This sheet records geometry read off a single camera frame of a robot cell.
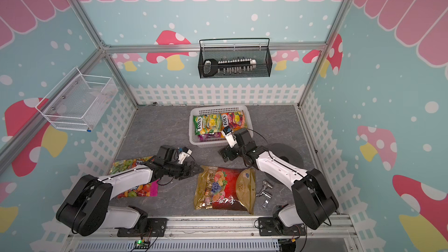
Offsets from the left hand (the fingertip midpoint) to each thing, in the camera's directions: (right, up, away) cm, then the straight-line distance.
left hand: (197, 175), depth 84 cm
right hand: (+14, +14, +3) cm, 20 cm away
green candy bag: (+3, +25, +15) cm, 29 cm away
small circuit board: (-21, -26, -11) cm, 35 cm away
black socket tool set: (+6, +54, +6) cm, 55 cm away
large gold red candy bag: (+14, -5, -3) cm, 15 cm away
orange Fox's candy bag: (+18, +27, +17) cm, 36 cm away
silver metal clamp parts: (+32, -8, -3) cm, 33 cm away
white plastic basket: (+10, +15, +19) cm, 26 cm away
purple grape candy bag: (+3, +17, +16) cm, 23 cm away
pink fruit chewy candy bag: (-23, -7, -1) cm, 24 cm away
